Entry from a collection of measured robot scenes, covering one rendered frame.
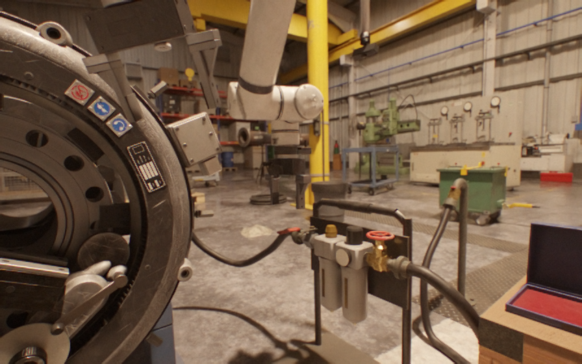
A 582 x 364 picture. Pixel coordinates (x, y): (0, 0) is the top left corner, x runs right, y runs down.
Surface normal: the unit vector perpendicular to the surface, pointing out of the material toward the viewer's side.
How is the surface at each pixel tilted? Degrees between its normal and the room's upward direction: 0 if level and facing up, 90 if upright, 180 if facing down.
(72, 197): 90
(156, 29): 114
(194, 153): 90
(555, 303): 0
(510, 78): 90
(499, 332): 90
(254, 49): 120
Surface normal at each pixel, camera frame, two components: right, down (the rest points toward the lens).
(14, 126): 0.62, 0.05
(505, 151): 0.37, 0.07
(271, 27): 0.21, 0.74
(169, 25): -0.07, 0.48
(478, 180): -0.74, 0.07
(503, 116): -0.93, 0.06
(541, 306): -0.03, -1.00
